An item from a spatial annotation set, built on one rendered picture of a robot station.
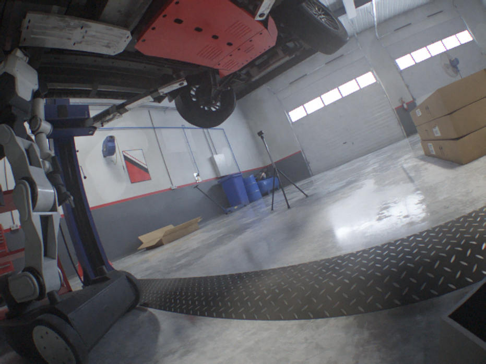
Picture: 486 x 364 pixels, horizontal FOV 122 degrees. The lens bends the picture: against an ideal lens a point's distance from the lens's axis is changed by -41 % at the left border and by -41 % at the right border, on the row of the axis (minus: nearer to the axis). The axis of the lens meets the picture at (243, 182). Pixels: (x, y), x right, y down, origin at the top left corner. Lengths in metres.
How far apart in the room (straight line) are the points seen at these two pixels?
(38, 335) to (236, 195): 6.60
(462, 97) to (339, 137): 8.25
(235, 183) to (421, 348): 6.72
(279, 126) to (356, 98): 3.59
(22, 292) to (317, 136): 9.63
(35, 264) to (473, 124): 2.17
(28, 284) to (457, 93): 2.19
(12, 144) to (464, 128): 2.18
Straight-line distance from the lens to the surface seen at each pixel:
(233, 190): 6.97
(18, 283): 1.08
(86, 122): 2.42
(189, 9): 1.71
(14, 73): 1.32
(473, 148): 1.52
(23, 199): 0.96
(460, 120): 1.49
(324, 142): 9.60
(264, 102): 10.59
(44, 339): 0.80
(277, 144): 10.19
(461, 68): 10.77
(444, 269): 0.54
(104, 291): 0.92
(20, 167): 1.07
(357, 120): 9.46
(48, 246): 1.07
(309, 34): 2.15
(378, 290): 0.53
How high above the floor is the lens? 0.32
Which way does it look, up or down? 3 degrees up
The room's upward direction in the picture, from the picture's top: 22 degrees counter-clockwise
